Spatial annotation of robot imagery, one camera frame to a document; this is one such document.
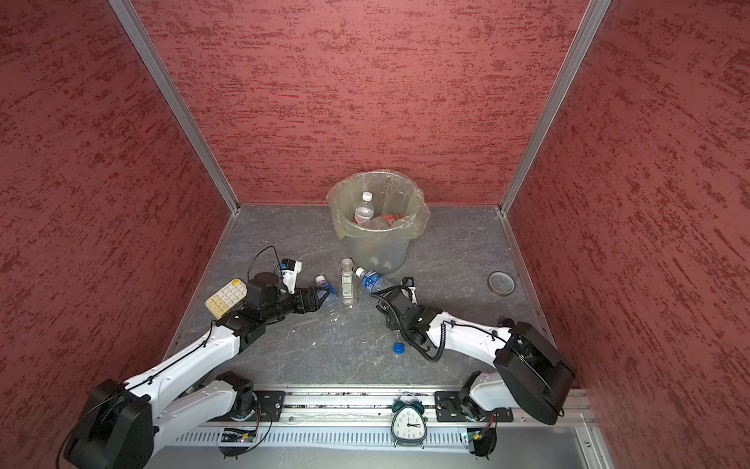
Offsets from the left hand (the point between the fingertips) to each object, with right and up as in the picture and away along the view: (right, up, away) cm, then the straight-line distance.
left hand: (319, 296), depth 84 cm
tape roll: (+60, +1, +14) cm, 61 cm away
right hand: (+24, -8, +4) cm, 25 cm away
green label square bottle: (+7, -3, +8) cm, 11 cm away
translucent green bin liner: (+22, +32, +12) cm, 41 cm away
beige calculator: (-33, -3, +9) cm, 34 cm away
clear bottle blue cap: (+23, -14, -2) cm, 27 cm away
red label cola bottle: (+20, +23, +10) cm, 32 cm away
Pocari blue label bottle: (+15, +3, +9) cm, 18 cm away
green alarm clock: (+25, -27, -15) cm, 40 cm away
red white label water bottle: (+12, +26, +14) cm, 32 cm away
